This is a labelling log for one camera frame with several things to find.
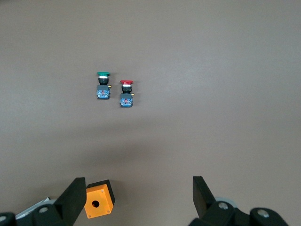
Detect green push button switch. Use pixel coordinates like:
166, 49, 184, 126
96, 71, 111, 100

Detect white drawer cabinet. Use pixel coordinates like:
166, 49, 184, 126
15, 197, 57, 218

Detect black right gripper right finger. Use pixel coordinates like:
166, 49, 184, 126
188, 175, 250, 226

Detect red push button switch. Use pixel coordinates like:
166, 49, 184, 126
119, 79, 135, 108

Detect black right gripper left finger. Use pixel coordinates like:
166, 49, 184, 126
32, 177, 87, 226

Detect orange button enclosure box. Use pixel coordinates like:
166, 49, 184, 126
84, 179, 116, 219

